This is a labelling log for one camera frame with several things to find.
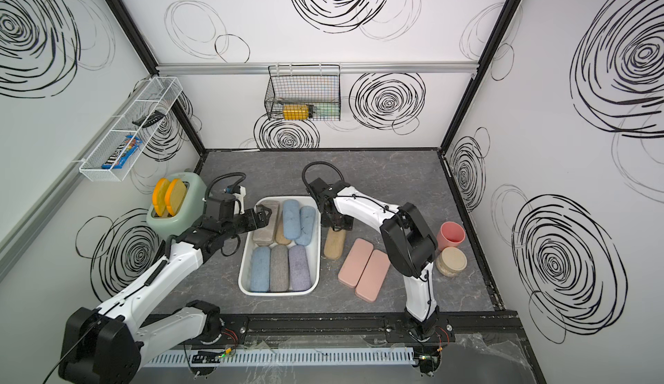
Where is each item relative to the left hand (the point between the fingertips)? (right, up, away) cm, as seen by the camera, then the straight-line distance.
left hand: (260, 213), depth 83 cm
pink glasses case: (+31, -17, +2) cm, 36 cm away
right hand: (+25, -5, +7) cm, 26 cm away
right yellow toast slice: (-25, +6, -4) cm, 26 cm away
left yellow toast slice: (-29, +6, -5) cm, 30 cm away
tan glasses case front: (+5, -8, +5) cm, 11 cm away
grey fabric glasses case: (+7, -19, -3) cm, 21 cm away
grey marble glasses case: (+1, -8, +2) cm, 8 cm away
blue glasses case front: (+14, -3, +10) cm, 18 cm away
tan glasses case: (+24, -10, +1) cm, 26 cm away
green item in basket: (+22, +35, +3) cm, 41 cm away
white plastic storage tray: (+17, -14, +6) cm, 23 cm away
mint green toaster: (-23, 0, +1) cm, 23 cm away
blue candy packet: (-35, +17, -14) cm, 41 cm away
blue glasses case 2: (0, -18, -2) cm, 18 cm away
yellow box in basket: (+11, +34, +4) cm, 36 cm away
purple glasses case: (+14, -20, -3) cm, 24 cm away
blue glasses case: (+9, -3, +6) cm, 11 cm away
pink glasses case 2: (+37, -21, +1) cm, 42 cm away
